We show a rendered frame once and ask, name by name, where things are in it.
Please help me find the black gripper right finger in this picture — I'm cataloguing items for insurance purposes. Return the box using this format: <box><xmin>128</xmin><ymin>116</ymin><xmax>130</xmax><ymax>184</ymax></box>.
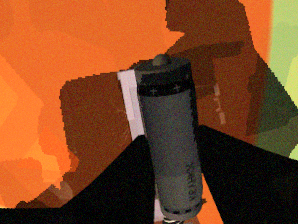
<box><xmin>198</xmin><ymin>125</ymin><xmax>298</xmax><ymax>224</ymax></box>

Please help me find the grey cylindrical battery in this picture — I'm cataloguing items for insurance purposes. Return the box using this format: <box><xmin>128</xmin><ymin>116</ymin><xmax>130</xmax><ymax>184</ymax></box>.
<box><xmin>134</xmin><ymin>53</ymin><xmax>204</xmax><ymax>221</ymax></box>

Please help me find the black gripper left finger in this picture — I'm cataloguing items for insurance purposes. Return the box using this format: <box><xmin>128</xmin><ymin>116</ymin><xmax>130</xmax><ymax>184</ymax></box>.
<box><xmin>0</xmin><ymin>135</ymin><xmax>156</xmax><ymax>224</ymax></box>

